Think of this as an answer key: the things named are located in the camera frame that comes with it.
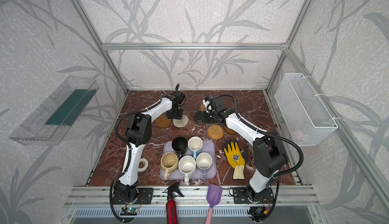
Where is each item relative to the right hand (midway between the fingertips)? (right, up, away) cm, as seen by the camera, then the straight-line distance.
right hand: (200, 113), depth 88 cm
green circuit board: (-33, -45, -17) cm, 59 cm away
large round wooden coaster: (+13, -5, -27) cm, 30 cm away
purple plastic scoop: (+7, -40, -15) cm, 43 cm away
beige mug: (-18, -28, -4) cm, 33 cm away
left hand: (-15, -1, +15) cm, 21 cm away
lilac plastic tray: (+5, -20, +1) cm, 21 cm away
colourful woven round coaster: (-14, -7, +14) cm, 21 cm away
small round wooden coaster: (-25, -6, +11) cm, 28 cm away
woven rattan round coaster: (+9, -13, +8) cm, 18 cm away
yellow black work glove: (+20, -26, -4) cm, 33 cm away
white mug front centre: (-7, -28, -6) cm, 30 cm away
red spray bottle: (-13, -41, -20) cm, 48 cm away
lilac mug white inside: (+2, -27, -4) cm, 28 cm away
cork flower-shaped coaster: (+1, +2, +21) cm, 21 cm away
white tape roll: (-30, -28, -5) cm, 41 cm away
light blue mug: (-3, -19, +1) cm, 19 cm away
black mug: (-12, -19, 0) cm, 22 cm away
